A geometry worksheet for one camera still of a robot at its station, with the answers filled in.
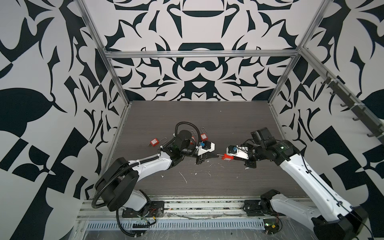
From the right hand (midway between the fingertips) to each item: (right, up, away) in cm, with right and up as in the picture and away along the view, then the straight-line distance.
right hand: (237, 153), depth 74 cm
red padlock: (-6, -1, -4) cm, 7 cm away
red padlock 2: (-14, +5, +25) cm, 29 cm away
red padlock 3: (-45, +2, +23) cm, 51 cm away
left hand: (-9, +1, -2) cm, 9 cm away
